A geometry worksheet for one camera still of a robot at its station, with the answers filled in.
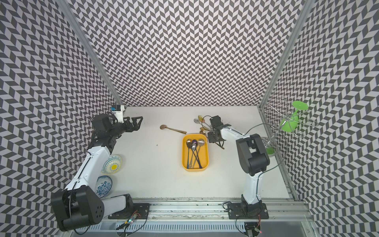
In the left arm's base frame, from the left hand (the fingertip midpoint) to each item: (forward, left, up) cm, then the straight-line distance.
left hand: (135, 118), depth 80 cm
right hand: (+1, -47, -24) cm, 52 cm away
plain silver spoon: (0, -36, -25) cm, 44 cm away
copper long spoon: (-1, -50, -28) cm, 57 cm away
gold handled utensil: (+13, -10, -25) cm, 30 cm away
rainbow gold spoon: (+19, -38, -24) cm, 49 cm away
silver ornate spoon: (-6, -32, -22) cm, 39 cm away
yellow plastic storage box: (-9, -38, -25) cm, 46 cm away
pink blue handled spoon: (-4, -29, -24) cm, 38 cm away
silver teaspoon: (+18, -33, -24) cm, 45 cm away
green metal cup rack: (+9, -90, -14) cm, 91 cm away
